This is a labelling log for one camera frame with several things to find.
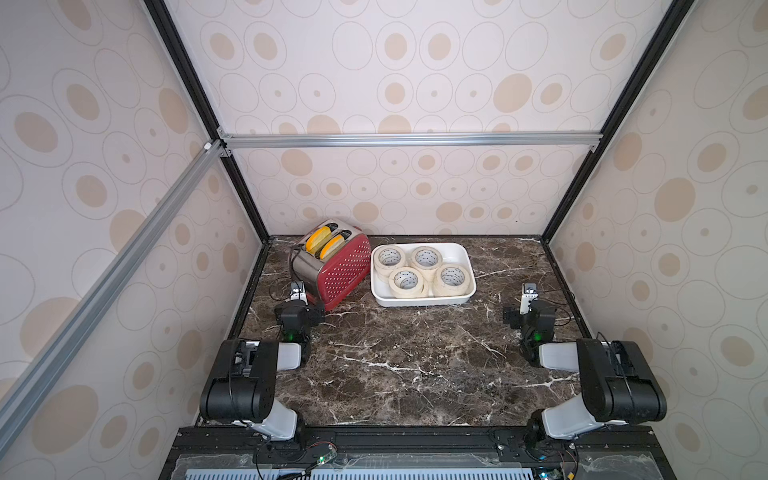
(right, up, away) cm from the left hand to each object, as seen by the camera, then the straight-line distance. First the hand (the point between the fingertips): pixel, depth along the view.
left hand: (306, 295), depth 93 cm
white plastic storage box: (+50, +14, +16) cm, 54 cm away
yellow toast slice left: (+4, +18, -2) cm, 18 cm away
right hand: (+69, -2, 0) cm, 69 cm away
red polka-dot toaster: (+9, +11, -4) cm, 15 cm away
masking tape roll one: (+25, +12, +16) cm, 32 cm away
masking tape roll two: (+40, +12, +16) cm, 45 cm away
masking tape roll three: (+32, +3, +10) cm, 33 cm away
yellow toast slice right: (+9, +16, -4) cm, 19 cm away
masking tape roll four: (+47, +4, +10) cm, 48 cm away
